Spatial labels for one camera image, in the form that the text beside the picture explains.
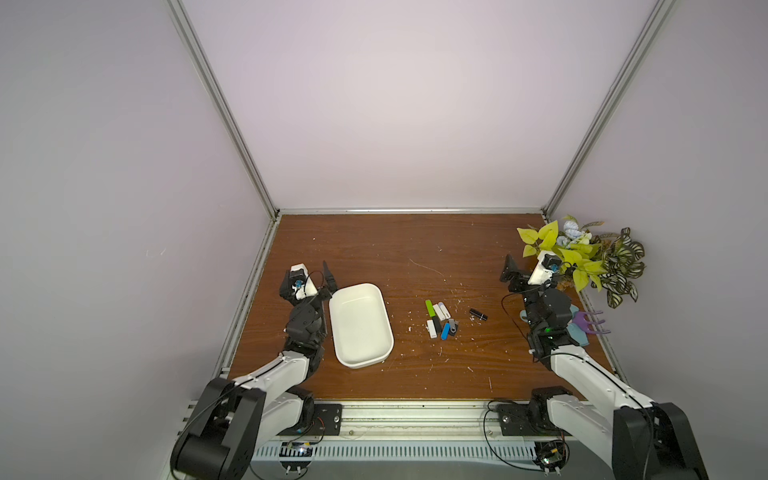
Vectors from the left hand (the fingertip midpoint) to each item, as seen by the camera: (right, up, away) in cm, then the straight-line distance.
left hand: (312, 265), depth 79 cm
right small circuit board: (+61, -45, -9) cm, 76 cm away
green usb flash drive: (+34, -15, +13) cm, 39 cm away
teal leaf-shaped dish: (+78, -21, +9) cm, 82 cm away
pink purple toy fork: (+81, -19, +11) cm, 84 cm away
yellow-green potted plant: (+73, +5, +2) cm, 73 cm away
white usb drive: (+38, -16, +13) cm, 43 cm away
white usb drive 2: (+34, -20, +9) cm, 40 cm away
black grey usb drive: (+41, -20, +10) cm, 46 cm away
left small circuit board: (-2, -45, -7) cm, 46 cm away
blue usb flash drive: (+38, -21, +8) cm, 44 cm away
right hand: (+59, +3, -1) cm, 59 cm away
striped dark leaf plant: (+81, +1, -5) cm, 81 cm away
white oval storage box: (+12, -20, +12) cm, 27 cm away
